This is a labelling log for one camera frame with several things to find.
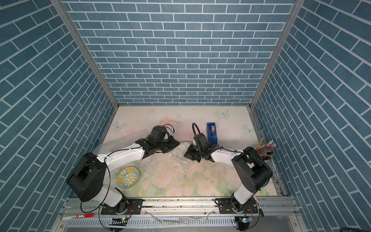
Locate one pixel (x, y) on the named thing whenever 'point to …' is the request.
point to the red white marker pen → (77, 216)
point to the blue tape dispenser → (211, 133)
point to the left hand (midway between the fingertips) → (183, 145)
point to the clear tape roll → (212, 129)
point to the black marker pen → (261, 212)
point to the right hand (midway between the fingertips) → (184, 155)
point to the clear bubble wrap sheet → (153, 165)
